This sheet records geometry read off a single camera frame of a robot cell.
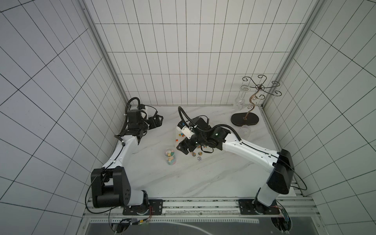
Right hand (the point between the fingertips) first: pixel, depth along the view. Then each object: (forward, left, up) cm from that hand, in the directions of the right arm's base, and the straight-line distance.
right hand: (182, 138), depth 78 cm
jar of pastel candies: (-5, +7, -10) cm, 14 cm away
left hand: (+11, +17, 0) cm, 21 cm away
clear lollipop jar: (+13, -38, -9) cm, 41 cm away
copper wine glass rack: (+31, -47, -19) cm, 60 cm away
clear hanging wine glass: (+28, -35, +3) cm, 45 cm away
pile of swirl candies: (-3, -10, -19) cm, 22 cm away
